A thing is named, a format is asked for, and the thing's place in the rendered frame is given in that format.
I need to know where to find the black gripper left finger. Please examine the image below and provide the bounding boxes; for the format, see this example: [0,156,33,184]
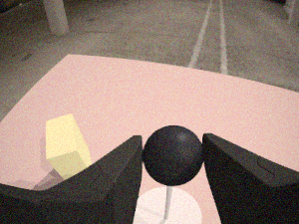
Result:
[0,135,143,224]

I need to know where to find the pale yellow box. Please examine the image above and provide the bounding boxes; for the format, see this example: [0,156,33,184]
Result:
[45,112,93,180]

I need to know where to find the glass french press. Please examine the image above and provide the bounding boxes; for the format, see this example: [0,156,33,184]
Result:
[133,124,203,224]

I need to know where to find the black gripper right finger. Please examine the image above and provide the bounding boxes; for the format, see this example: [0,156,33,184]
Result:
[202,132,299,224]

